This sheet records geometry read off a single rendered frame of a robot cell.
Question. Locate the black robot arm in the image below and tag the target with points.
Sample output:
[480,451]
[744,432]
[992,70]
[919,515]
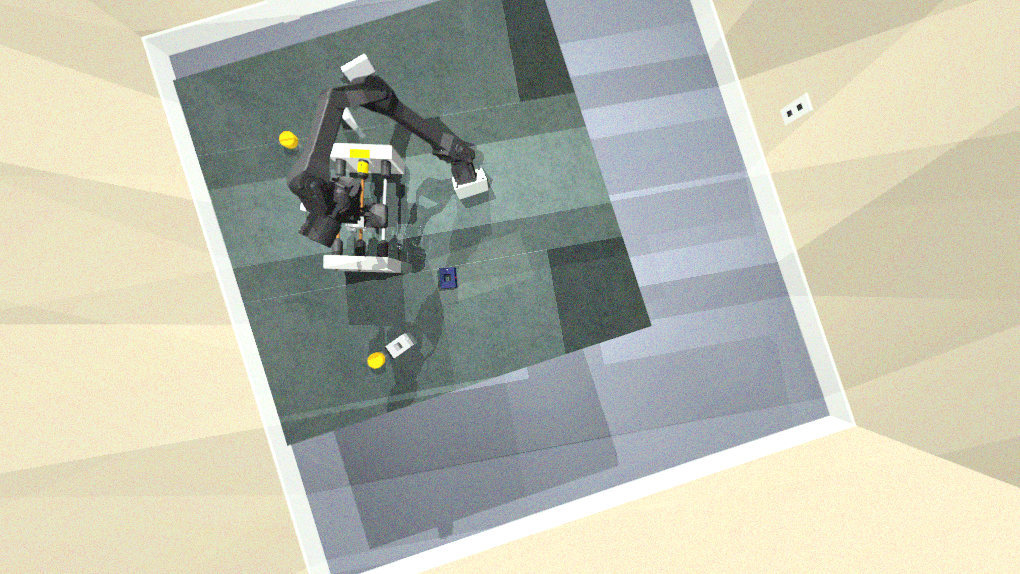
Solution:
[326,197]

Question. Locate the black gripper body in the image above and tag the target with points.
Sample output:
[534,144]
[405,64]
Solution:
[377,214]

